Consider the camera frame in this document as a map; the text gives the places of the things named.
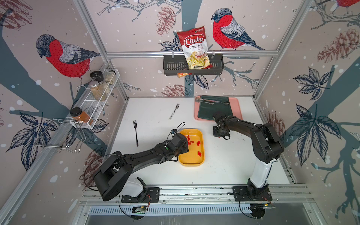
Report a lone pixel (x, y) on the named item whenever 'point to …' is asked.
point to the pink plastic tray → (235, 105)
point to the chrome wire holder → (67, 135)
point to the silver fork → (176, 107)
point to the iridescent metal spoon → (198, 99)
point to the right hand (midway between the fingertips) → (217, 133)
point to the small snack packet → (182, 74)
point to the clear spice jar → (110, 77)
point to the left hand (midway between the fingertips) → (188, 144)
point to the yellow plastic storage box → (195, 157)
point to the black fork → (135, 124)
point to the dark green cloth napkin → (206, 111)
